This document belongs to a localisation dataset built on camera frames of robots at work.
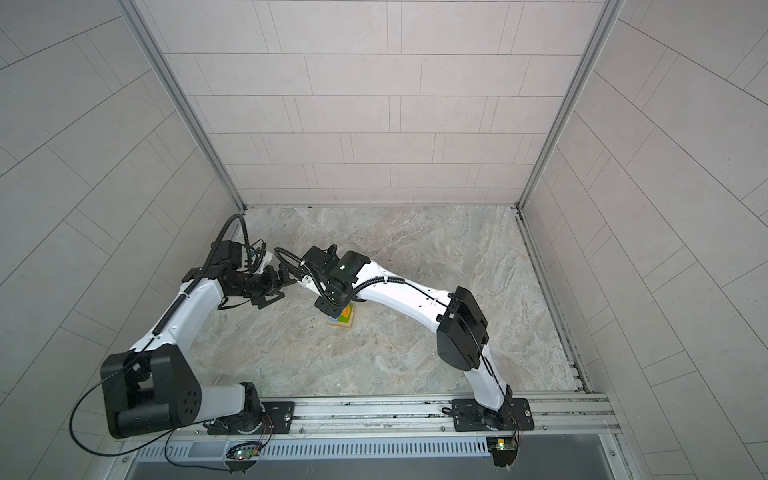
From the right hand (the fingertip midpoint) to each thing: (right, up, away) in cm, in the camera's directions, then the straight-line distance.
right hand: (330, 305), depth 78 cm
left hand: (-9, +6, +4) cm, 12 cm away
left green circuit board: (-15, -28, -14) cm, 35 cm away
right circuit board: (+42, -31, -10) cm, 53 cm away
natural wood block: (+2, -8, +8) cm, 12 cm away
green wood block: (+2, -6, +8) cm, 10 cm away
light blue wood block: (-1, -6, +7) cm, 9 cm away
